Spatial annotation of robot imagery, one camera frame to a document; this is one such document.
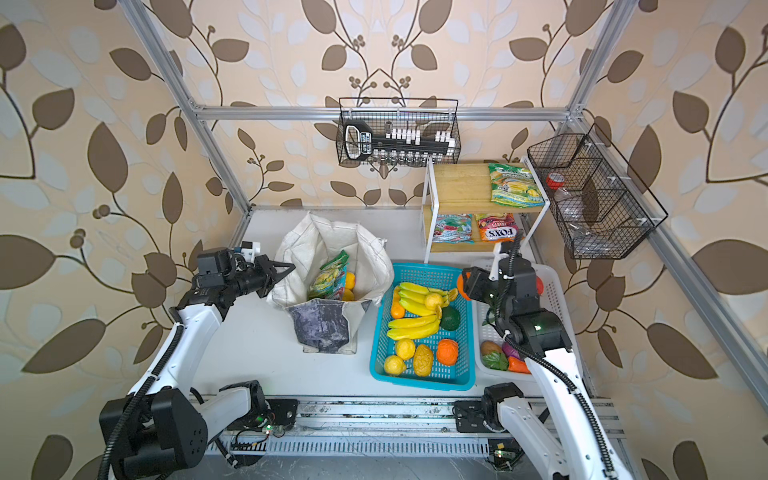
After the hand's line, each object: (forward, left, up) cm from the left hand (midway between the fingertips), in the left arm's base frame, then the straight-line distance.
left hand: (295, 264), depth 77 cm
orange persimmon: (-6, -42, +3) cm, 43 cm away
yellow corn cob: (-18, -34, -17) cm, 43 cm away
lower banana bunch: (-8, -32, -19) cm, 38 cm away
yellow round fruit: (-20, -27, -17) cm, 37 cm away
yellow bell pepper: (+7, -12, -18) cm, 23 cm away
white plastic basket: (-15, -46, +6) cm, 49 cm away
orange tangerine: (-16, -41, -16) cm, 47 cm away
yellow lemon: (-15, -30, -17) cm, 37 cm away
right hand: (-4, -47, +2) cm, 47 cm away
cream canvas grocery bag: (-13, -10, -8) cm, 19 cm away
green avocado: (-7, -42, -16) cm, 46 cm away
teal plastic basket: (-21, -45, -19) cm, 53 cm away
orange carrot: (-19, -58, -14) cm, 62 cm away
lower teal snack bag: (+16, -43, -3) cm, 46 cm away
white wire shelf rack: (+13, -48, +10) cm, 51 cm away
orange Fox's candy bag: (+18, -57, -4) cm, 60 cm away
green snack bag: (+1, -7, -10) cm, 13 cm away
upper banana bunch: (-1, -35, -16) cm, 39 cm away
